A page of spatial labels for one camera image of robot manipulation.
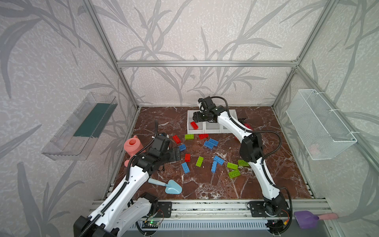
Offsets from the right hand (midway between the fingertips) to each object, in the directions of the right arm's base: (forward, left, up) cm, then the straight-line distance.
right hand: (197, 112), depth 98 cm
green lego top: (-11, +6, -13) cm, 18 cm away
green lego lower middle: (-32, -21, -14) cm, 40 cm away
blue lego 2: (-32, +7, -14) cm, 36 cm away
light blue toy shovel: (-44, +14, -11) cm, 48 cm away
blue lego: (-20, +10, -11) cm, 25 cm away
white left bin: (-3, -2, -10) cm, 10 cm away
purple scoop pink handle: (-59, -53, -13) cm, 80 cm away
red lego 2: (-14, +14, -12) cm, 23 cm away
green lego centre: (-29, -1, -13) cm, 32 cm away
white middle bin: (-6, -11, -9) cm, 15 cm away
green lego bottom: (-37, -22, -12) cm, 44 cm away
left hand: (-28, +11, +3) cm, 31 cm away
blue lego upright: (-33, -10, -11) cm, 36 cm away
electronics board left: (-61, +23, -14) cm, 66 cm away
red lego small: (-27, +6, -12) cm, 30 cm away
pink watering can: (-25, +37, -2) cm, 45 cm away
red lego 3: (-11, -4, -13) cm, 17 cm away
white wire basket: (-30, -56, +21) cm, 66 cm away
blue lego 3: (-29, -13, -11) cm, 34 cm away
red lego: (-3, +2, -11) cm, 12 cm away
